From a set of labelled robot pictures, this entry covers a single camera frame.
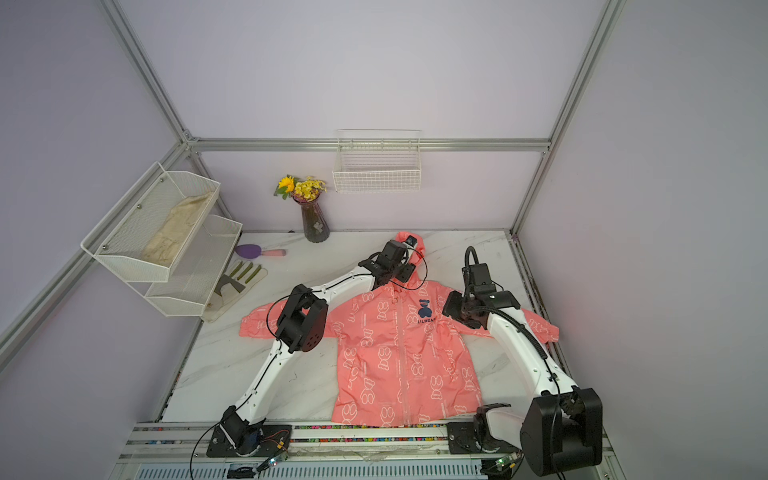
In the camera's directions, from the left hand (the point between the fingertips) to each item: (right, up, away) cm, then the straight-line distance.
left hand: (404, 263), depth 105 cm
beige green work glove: (-60, -5, 0) cm, 60 cm away
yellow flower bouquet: (-34, +26, -4) cm, 42 cm away
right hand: (+13, -15, -20) cm, 28 cm away
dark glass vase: (-34, +14, +7) cm, 37 cm away
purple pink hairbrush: (-60, +4, +10) cm, 61 cm away
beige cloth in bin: (-63, +5, -30) cm, 70 cm away
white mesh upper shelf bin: (-70, +9, -25) cm, 75 cm away
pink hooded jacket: (-3, -27, -19) cm, 33 cm away
